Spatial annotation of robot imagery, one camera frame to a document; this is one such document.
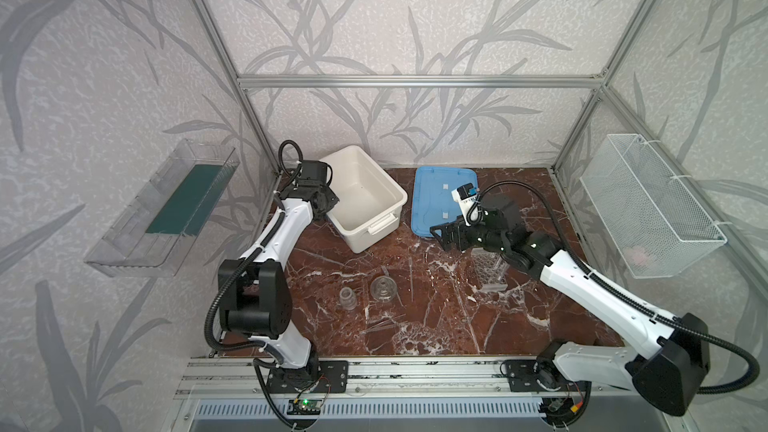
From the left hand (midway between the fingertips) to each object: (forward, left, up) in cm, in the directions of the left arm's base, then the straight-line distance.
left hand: (332, 191), depth 90 cm
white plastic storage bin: (+9, -10, -16) cm, 21 cm away
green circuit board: (-53, +2, -18) cm, 56 cm away
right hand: (-13, -33, +7) cm, 36 cm away
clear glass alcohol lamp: (-26, -17, -12) cm, 33 cm away
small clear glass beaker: (-29, -7, -11) cm, 32 cm away
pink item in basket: (-23, -79, +5) cm, 83 cm away
